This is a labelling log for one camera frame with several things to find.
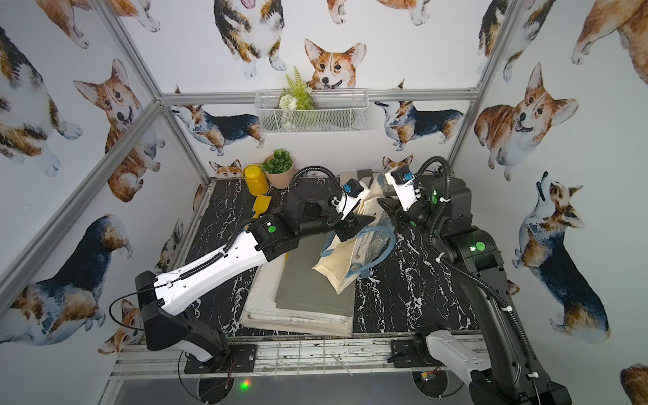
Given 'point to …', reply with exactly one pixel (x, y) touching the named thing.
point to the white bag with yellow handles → (262, 313)
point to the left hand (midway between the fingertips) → (373, 209)
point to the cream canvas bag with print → (261, 310)
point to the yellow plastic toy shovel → (261, 203)
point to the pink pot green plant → (278, 169)
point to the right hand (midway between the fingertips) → (382, 193)
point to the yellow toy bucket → (256, 180)
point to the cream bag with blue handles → (355, 256)
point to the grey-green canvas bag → (299, 286)
